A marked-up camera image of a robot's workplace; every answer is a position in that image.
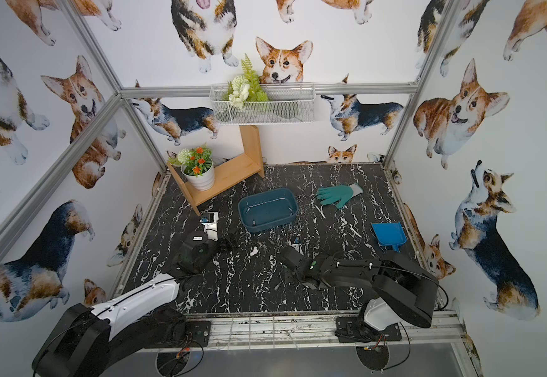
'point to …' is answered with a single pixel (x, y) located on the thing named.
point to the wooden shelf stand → (229, 173)
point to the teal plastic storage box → (260, 210)
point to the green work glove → (342, 192)
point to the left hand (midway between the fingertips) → (228, 222)
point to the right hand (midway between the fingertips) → (290, 262)
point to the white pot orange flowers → (197, 166)
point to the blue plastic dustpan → (390, 233)
